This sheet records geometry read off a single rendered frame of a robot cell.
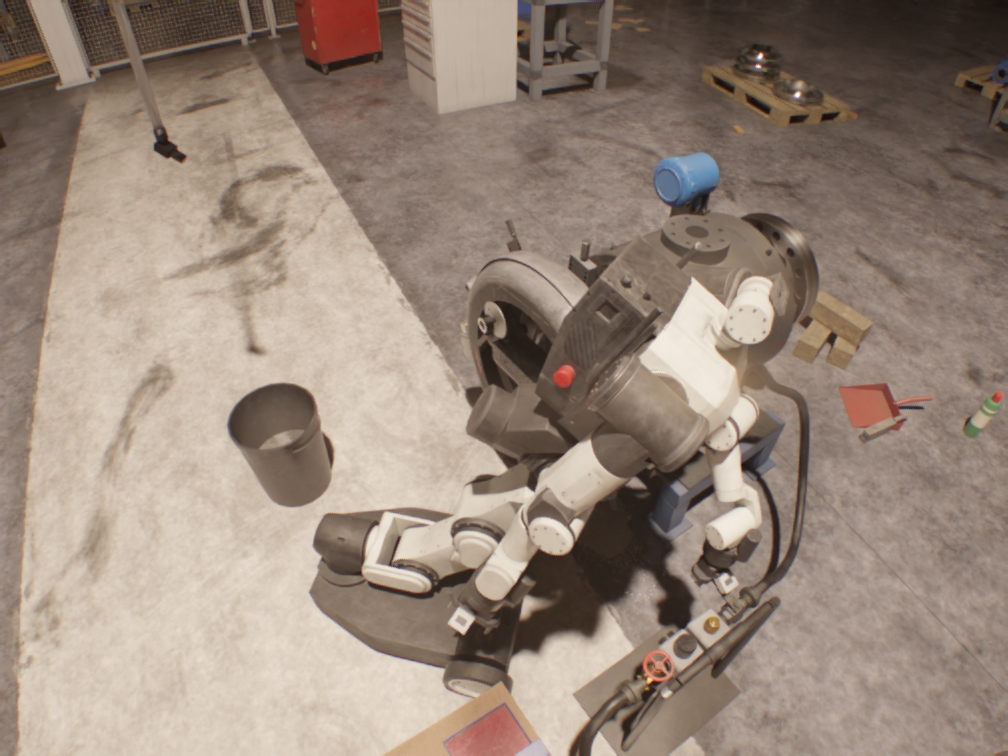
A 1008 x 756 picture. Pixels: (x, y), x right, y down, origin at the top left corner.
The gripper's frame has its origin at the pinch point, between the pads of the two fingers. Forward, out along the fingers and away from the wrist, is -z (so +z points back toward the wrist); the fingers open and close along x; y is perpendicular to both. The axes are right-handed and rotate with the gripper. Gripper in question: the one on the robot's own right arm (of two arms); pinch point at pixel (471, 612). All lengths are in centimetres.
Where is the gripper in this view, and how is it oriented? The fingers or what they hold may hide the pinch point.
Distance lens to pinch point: 144.5
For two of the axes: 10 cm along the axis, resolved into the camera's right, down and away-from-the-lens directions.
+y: 4.6, -5.1, 7.2
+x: 8.3, 5.4, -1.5
